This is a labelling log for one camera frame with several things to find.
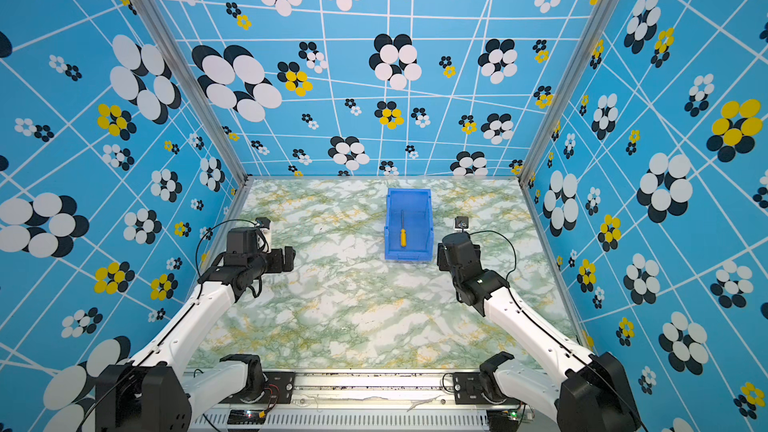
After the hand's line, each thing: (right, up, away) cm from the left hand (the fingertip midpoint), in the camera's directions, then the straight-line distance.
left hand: (280, 250), depth 86 cm
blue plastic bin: (+41, +13, +24) cm, 49 cm away
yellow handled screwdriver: (+37, +3, +16) cm, 40 cm away
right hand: (+51, +2, -2) cm, 51 cm away
